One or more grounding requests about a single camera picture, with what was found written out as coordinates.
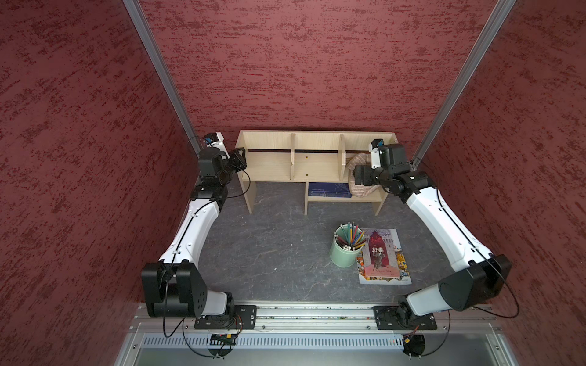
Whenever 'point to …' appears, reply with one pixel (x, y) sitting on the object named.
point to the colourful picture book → (381, 260)
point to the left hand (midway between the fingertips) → (242, 154)
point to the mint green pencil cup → (340, 257)
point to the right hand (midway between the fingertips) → (364, 174)
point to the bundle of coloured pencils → (353, 239)
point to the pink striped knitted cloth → (358, 159)
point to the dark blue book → (329, 190)
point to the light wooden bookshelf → (307, 156)
